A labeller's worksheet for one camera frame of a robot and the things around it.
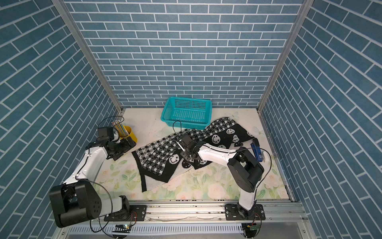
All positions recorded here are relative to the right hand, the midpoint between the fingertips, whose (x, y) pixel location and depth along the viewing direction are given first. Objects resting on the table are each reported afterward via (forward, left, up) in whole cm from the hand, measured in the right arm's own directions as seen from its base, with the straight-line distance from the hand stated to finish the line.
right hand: (188, 149), depth 91 cm
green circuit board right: (-36, -36, -6) cm, 51 cm away
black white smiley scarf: (-10, +15, -3) cm, 18 cm away
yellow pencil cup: (+6, +37, +4) cm, 38 cm away
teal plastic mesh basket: (+37, +5, -5) cm, 37 cm away
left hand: (-3, +32, +6) cm, 33 cm away
